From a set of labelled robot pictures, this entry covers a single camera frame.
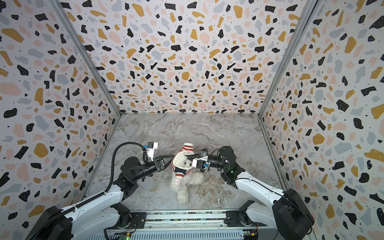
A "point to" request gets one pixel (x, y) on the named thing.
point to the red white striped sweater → (188, 148)
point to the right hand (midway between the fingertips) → (187, 152)
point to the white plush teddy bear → (181, 184)
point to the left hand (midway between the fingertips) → (176, 157)
